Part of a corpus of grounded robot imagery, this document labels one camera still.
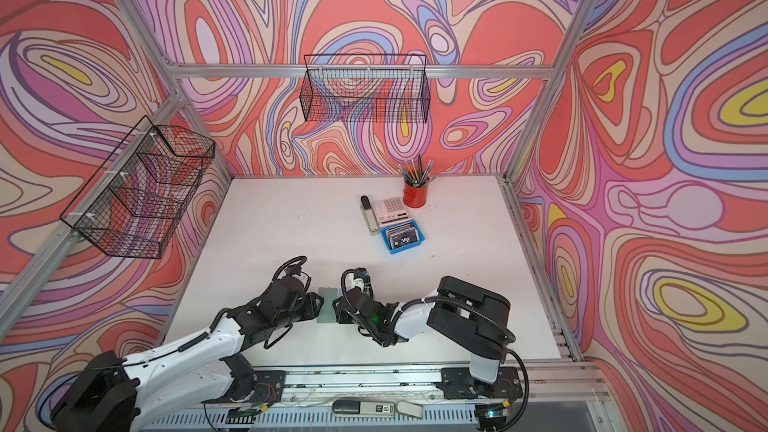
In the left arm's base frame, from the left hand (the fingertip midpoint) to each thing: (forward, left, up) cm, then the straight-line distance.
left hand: (326, 299), depth 85 cm
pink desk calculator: (+33, -19, -2) cm, 38 cm away
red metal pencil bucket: (+39, -28, 0) cm, 48 cm away
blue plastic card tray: (+22, -29, 0) cm, 37 cm away
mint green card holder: (-3, 0, -3) cm, 4 cm away
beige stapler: (+31, -11, 0) cm, 33 cm away
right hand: (-2, -4, -4) cm, 6 cm away
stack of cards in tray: (+24, -23, +1) cm, 33 cm away
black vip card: (+21, -23, 0) cm, 31 cm away
